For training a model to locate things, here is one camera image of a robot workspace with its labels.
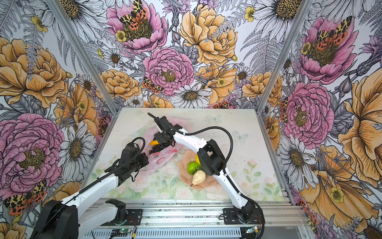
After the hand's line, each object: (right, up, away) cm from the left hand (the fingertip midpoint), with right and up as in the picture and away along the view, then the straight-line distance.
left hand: (147, 161), depth 88 cm
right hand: (+8, +13, +10) cm, 18 cm away
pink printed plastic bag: (+9, +2, -1) cm, 9 cm away
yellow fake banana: (+2, +10, +7) cm, 12 cm away
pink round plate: (+25, +2, +3) cm, 25 cm away
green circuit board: (-8, -29, -17) cm, 35 cm away
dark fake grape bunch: (+5, +7, +7) cm, 11 cm away
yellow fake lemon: (+29, +1, -1) cm, 29 cm away
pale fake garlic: (+30, -7, -7) cm, 31 cm away
